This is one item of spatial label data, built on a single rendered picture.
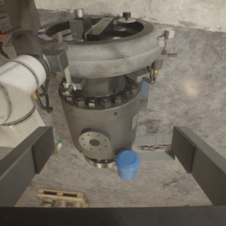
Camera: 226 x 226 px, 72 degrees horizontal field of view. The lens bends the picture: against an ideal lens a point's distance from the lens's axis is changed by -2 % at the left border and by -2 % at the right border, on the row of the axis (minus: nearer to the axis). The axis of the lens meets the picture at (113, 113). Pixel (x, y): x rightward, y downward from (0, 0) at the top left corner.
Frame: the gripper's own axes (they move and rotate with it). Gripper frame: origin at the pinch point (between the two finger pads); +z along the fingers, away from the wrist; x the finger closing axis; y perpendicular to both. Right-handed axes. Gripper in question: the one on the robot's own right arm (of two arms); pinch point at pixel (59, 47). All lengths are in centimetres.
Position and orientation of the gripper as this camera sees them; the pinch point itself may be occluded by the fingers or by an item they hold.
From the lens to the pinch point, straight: 61.3
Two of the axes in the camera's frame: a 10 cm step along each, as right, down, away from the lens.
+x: 9.8, 1.0, -1.6
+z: 1.9, -6.5, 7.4
